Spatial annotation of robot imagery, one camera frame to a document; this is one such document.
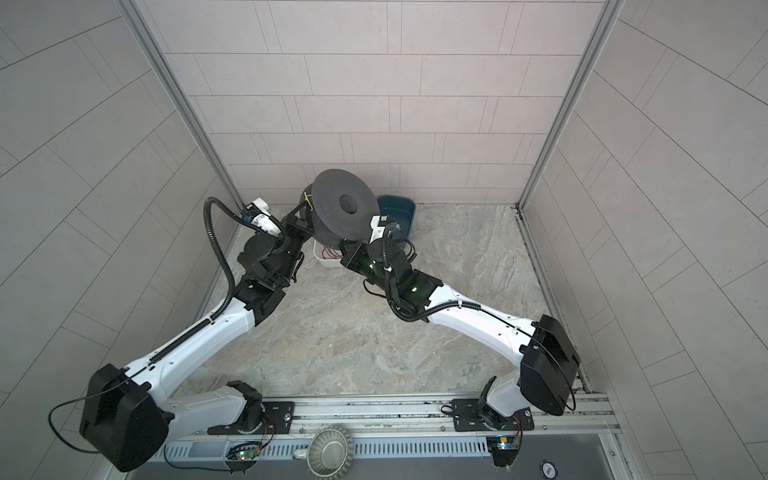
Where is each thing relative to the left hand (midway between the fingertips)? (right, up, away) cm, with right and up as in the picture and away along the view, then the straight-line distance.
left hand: (318, 198), depth 68 cm
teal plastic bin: (+19, 0, +43) cm, 47 cm away
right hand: (+4, -11, 0) cm, 12 cm away
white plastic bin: (-5, -19, +30) cm, 35 cm away
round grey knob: (+3, -58, -2) cm, 58 cm away
